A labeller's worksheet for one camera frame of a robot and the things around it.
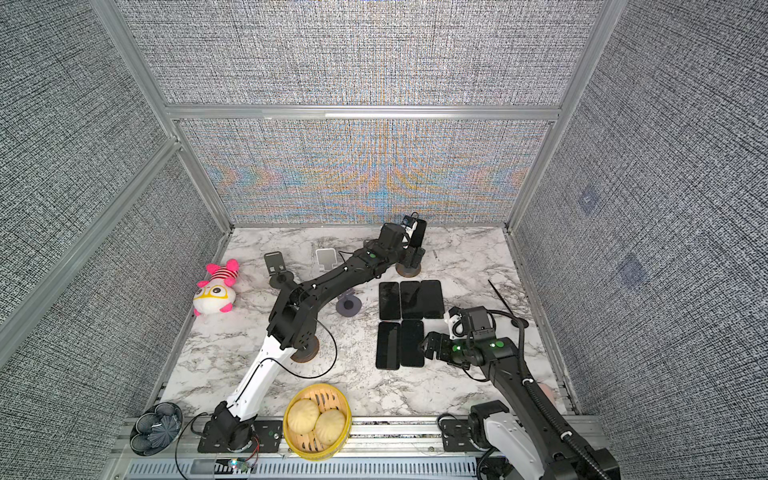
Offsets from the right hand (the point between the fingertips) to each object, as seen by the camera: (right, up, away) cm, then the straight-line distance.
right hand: (432, 349), depth 81 cm
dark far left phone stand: (-49, +19, +22) cm, 57 cm away
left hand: (-3, +29, +18) cm, 34 cm away
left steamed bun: (-33, -12, -11) cm, 36 cm away
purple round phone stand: (-25, +10, +14) cm, 30 cm away
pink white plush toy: (-64, +14, +11) cm, 67 cm away
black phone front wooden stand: (+4, +10, +23) cm, 26 cm away
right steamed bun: (-26, -14, -13) cm, 32 cm away
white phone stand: (-32, +24, +17) cm, 43 cm away
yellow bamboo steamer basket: (-31, -19, -11) cm, 39 cm away
